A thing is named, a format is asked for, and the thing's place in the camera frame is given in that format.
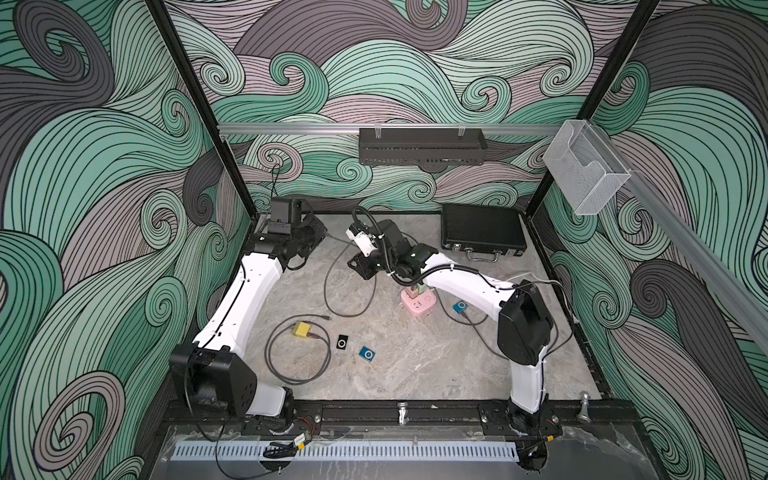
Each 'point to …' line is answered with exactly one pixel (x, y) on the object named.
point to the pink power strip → (421, 305)
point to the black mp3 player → (342, 341)
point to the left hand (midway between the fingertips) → (326, 224)
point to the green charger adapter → (421, 288)
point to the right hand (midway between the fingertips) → (348, 262)
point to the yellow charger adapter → (302, 329)
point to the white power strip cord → (549, 280)
